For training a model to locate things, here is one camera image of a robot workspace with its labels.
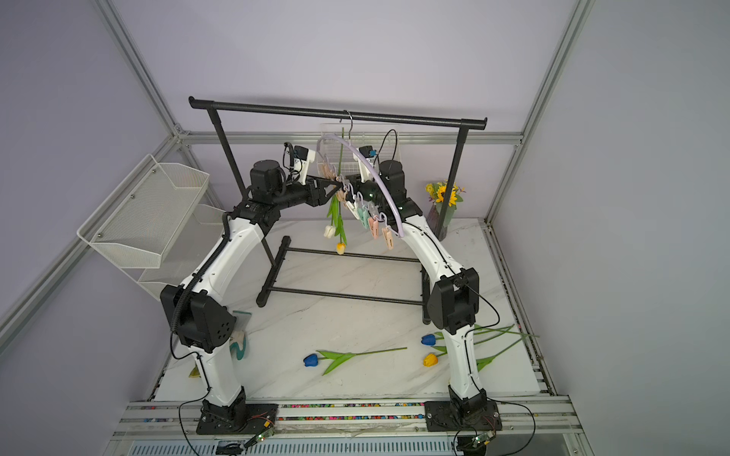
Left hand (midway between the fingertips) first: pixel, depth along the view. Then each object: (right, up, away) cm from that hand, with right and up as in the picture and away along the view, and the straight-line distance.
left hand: (333, 185), depth 78 cm
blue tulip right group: (+29, -46, +9) cm, 55 cm away
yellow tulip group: (0, -10, +16) cm, 19 cm away
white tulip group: (-1, -7, +5) cm, 9 cm away
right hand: (+1, +1, +3) cm, 4 cm away
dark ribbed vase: (+29, -9, -3) cm, 30 cm away
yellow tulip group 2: (+28, -51, +4) cm, 58 cm away
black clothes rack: (-26, -32, +20) cm, 46 cm away
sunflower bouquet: (+33, +1, +15) cm, 36 cm away
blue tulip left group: (-7, -51, +4) cm, 51 cm away
